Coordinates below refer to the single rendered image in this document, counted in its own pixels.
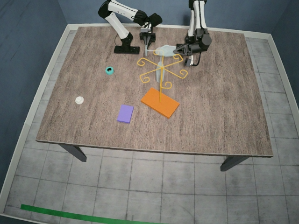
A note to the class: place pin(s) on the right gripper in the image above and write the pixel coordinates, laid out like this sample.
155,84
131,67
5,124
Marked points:
148,38

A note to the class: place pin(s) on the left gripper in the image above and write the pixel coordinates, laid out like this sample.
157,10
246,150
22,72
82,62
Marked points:
188,49

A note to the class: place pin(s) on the teal short hollow cylinder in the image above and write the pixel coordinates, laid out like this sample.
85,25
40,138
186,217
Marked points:
109,72

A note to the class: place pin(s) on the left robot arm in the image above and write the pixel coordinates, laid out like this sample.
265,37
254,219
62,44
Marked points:
196,33

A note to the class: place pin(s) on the purple flat block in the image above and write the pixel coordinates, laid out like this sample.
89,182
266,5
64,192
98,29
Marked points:
125,113

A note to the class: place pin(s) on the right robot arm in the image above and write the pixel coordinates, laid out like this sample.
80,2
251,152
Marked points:
107,12

